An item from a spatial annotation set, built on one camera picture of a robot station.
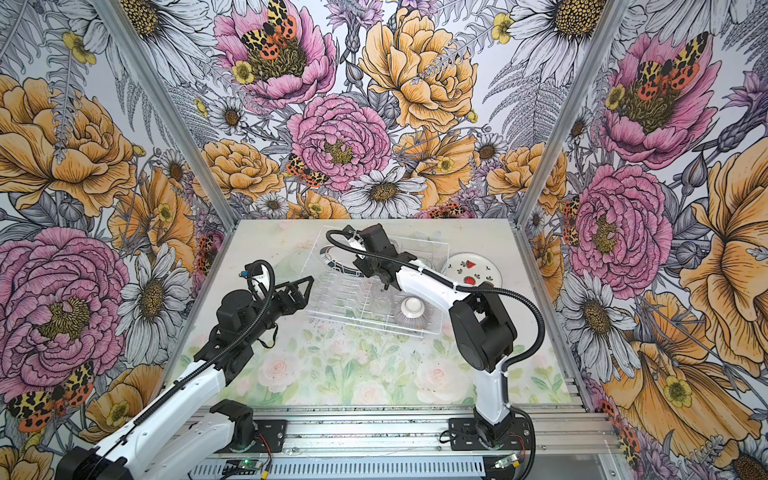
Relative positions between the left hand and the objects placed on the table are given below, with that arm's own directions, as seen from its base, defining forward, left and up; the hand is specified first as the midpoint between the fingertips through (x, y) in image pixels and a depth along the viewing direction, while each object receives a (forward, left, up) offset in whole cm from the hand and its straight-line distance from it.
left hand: (303, 289), depth 80 cm
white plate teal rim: (+18, -52, -17) cm, 57 cm away
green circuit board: (-36, +10, -18) cm, 42 cm away
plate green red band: (+18, -7, -10) cm, 22 cm away
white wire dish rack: (+10, -5, -18) cm, 21 cm away
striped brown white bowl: (-1, -30, -12) cm, 32 cm away
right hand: (+14, -16, -4) cm, 21 cm away
